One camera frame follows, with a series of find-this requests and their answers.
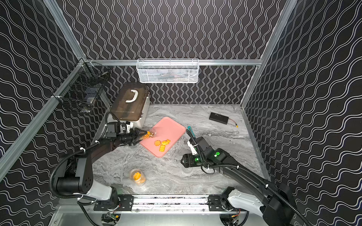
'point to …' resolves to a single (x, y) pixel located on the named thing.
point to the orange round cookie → (157, 142)
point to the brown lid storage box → (131, 103)
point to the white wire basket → (168, 70)
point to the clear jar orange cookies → (137, 177)
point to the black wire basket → (83, 86)
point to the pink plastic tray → (167, 128)
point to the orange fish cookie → (166, 142)
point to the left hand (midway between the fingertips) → (144, 132)
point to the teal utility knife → (189, 128)
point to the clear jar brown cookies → (150, 133)
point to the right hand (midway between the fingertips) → (186, 160)
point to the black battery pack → (218, 118)
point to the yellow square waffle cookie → (162, 148)
